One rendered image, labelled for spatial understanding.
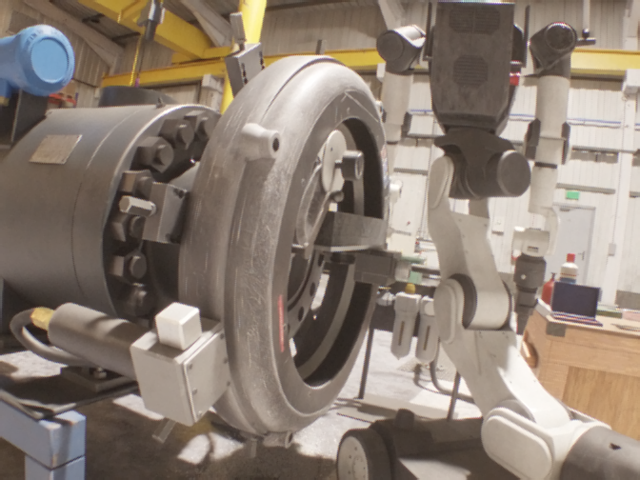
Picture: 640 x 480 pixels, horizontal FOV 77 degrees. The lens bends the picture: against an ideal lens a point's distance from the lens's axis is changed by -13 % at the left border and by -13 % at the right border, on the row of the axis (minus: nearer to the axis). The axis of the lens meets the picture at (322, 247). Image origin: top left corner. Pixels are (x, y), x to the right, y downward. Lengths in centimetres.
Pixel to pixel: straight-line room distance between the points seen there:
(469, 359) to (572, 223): 1049
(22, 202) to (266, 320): 65
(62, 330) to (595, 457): 88
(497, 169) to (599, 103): 1119
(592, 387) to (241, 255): 126
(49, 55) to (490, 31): 106
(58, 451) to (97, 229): 40
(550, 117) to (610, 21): 1186
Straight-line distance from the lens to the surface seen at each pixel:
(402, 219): 751
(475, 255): 119
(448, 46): 122
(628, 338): 158
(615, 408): 164
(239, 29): 77
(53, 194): 100
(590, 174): 1176
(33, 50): 121
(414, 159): 1228
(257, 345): 65
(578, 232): 1151
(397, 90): 144
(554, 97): 132
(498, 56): 121
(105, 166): 92
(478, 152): 117
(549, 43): 133
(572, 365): 156
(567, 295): 172
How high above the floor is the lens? 63
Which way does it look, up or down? 2 degrees down
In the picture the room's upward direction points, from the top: 8 degrees clockwise
